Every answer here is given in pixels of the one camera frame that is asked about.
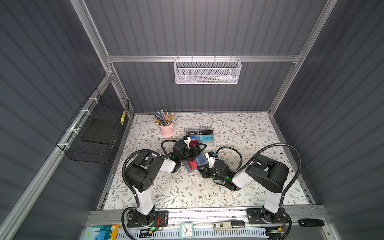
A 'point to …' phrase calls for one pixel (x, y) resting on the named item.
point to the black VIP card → (192, 133)
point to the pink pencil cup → (167, 131)
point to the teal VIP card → (206, 138)
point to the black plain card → (206, 132)
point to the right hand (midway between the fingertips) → (198, 169)
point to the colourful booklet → (100, 232)
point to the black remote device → (311, 222)
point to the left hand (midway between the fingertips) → (204, 149)
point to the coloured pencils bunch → (163, 119)
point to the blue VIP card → (194, 137)
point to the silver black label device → (239, 224)
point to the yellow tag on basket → (123, 118)
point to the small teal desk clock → (187, 230)
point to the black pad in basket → (102, 130)
